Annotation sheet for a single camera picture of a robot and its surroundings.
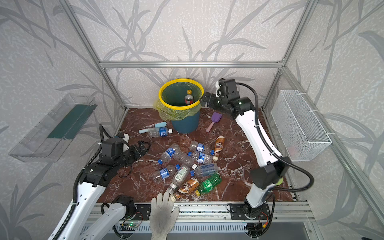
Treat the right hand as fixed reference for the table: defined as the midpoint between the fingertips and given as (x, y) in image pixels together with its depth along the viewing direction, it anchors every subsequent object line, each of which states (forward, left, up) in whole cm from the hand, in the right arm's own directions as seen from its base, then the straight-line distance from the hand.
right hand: (206, 96), depth 75 cm
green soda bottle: (-35, -1, -31) cm, 46 cm away
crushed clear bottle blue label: (-18, +2, -33) cm, 38 cm away
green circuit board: (-51, +36, -36) cm, 72 cm away
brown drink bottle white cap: (-9, -9, -32) cm, 34 cm away
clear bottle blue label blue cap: (-16, +23, -32) cm, 43 cm away
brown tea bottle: (-35, +9, -31) cm, 48 cm away
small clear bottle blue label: (-12, +4, -31) cm, 33 cm away
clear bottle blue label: (-28, +23, -32) cm, 48 cm away
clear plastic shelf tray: (-24, +69, -4) cm, 73 cm away
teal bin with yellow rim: (+19, +22, -14) cm, 32 cm away
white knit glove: (-48, +22, -36) cm, 63 cm away
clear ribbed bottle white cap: (-18, +13, -35) cm, 42 cm away
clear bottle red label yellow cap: (+18, +11, -17) cm, 27 cm away
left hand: (-20, +29, -13) cm, 37 cm away
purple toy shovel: (+17, -8, -37) cm, 41 cm away
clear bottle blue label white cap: (+3, +36, -36) cm, 51 cm away
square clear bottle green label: (-30, +15, -31) cm, 46 cm away
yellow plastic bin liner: (+1, +22, -14) cm, 26 cm away
